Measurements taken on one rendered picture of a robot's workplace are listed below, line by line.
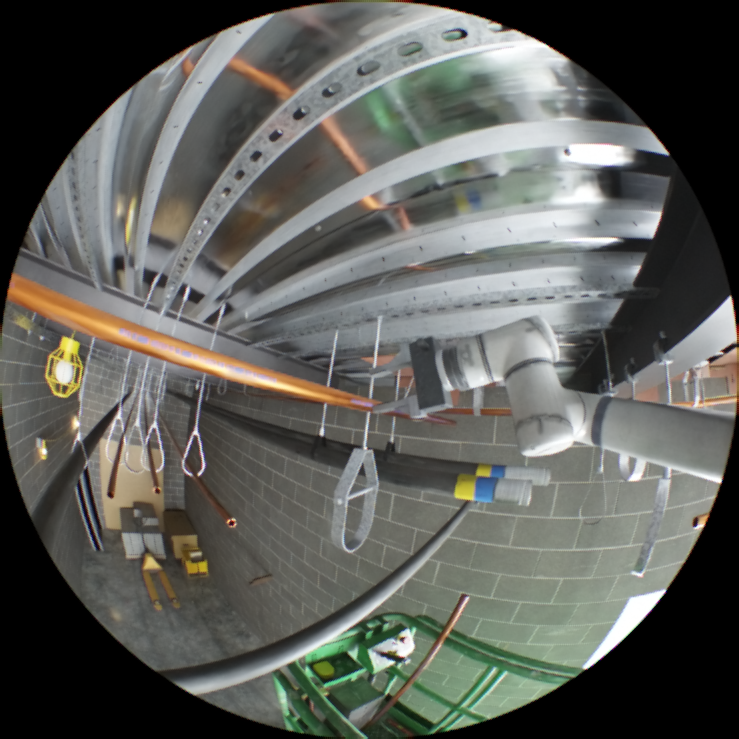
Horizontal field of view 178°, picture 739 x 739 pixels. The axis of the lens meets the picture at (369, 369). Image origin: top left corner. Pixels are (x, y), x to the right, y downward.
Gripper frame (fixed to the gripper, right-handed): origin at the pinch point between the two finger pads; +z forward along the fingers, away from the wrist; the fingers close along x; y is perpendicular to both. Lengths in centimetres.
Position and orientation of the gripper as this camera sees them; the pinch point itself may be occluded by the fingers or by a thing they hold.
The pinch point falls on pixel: (382, 389)
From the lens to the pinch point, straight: 48.8
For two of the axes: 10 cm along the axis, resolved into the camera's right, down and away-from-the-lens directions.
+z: -8.1, 2.8, 5.1
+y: -5.7, -2.5, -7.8
